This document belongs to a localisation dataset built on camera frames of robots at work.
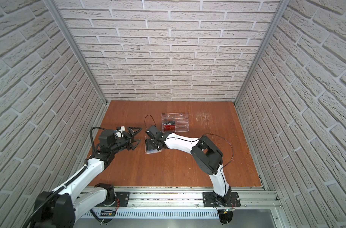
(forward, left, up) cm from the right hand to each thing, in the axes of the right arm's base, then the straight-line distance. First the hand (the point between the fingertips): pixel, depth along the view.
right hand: (152, 145), depth 90 cm
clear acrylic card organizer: (+19, -21, 0) cm, 28 cm away
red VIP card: (+14, -11, -2) cm, 18 cm away
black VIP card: (+17, -12, +1) cm, 20 cm away
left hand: (+1, +2, +15) cm, 15 cm away
